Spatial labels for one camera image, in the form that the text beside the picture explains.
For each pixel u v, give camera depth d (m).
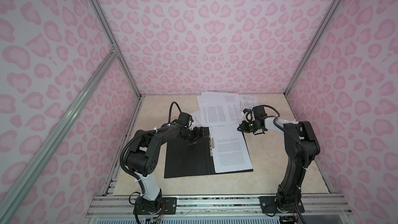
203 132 0.86
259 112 0.83
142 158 0.49
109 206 0.75
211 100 1.18
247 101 1.17
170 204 0.74
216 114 1.08
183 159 0.87
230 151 0.91
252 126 0.87
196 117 1.07
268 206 0.73
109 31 0.84
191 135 0.84
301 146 0.50
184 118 0.78
